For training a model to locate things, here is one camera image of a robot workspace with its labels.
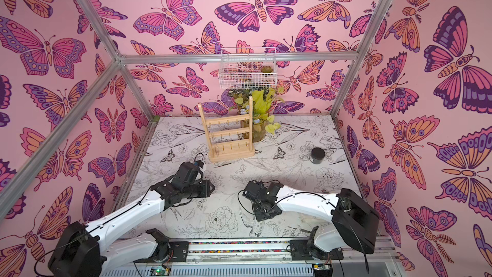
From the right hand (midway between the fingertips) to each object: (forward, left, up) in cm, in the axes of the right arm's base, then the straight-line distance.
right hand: (261, 213), depth 81 cm
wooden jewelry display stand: (+36, +17, +7) cm, 40 cm away
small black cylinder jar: (+30, -29, 0) cm, 42 cm away
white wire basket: (+67, +8, +24) cm, 71 cm away
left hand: (+9, +21, +6) cm, 23 cm away
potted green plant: (+47, 0, +23) cm, 53 cm away
